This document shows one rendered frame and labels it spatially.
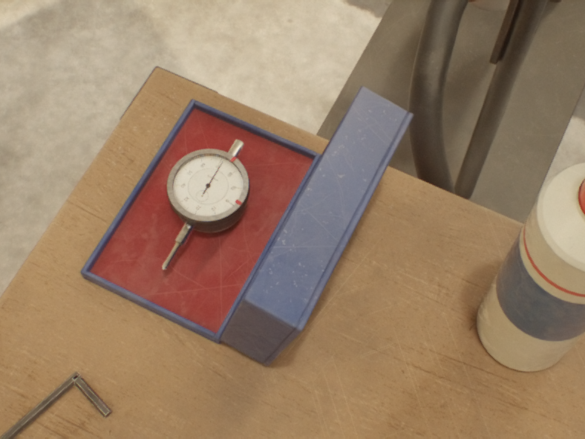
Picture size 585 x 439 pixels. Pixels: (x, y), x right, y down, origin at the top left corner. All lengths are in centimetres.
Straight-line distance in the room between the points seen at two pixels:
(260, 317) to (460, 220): 21
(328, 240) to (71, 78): 84
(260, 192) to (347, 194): 14
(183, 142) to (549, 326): 30
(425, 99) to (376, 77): 50
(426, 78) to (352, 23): 57
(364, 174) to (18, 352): 27
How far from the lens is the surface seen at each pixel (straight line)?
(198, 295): 64
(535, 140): 127
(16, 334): 66
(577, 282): 49
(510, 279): 55
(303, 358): 63
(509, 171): 124
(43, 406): 63
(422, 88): 80
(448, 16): 81
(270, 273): 52
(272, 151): 69
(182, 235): 63
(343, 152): 56
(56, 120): 130
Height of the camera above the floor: 107
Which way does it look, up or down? 64 degrees down
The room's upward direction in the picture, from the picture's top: straight up
